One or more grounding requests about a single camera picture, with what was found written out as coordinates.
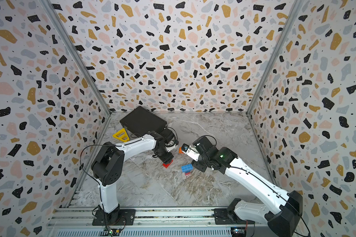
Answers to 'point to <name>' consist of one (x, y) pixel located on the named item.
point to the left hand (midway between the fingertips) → (168, 157)
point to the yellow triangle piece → (122, 135)
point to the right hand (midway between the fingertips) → (196, 157)
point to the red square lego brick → (187, 174)
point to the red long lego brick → (167, 165)
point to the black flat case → (141, 121)
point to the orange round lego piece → (180, 150)
